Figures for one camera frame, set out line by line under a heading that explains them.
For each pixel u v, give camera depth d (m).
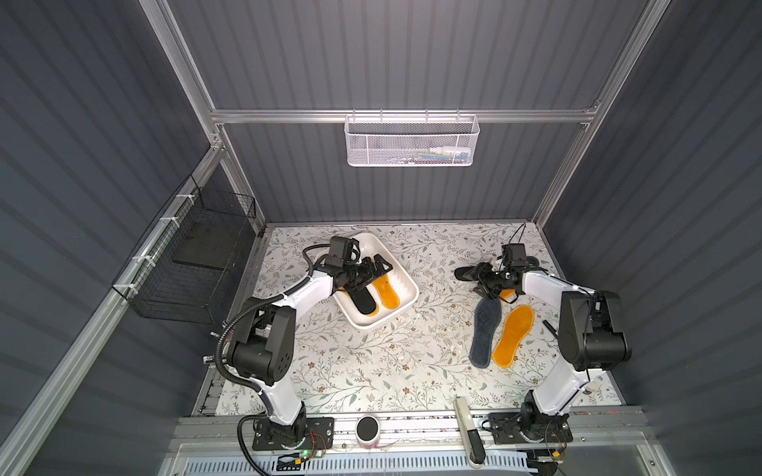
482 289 0.88
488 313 0.95
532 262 1.08
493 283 0.85
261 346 0.48
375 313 0.94
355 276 0.79
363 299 0.95
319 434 0.72
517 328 0.92
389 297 0.98
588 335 0.50
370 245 1.09
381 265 0.83
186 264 0.73
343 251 0.74
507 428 0.74
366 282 0.82
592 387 0.78
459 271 1.05
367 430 0.70
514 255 0.78
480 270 0.88
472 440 0.70
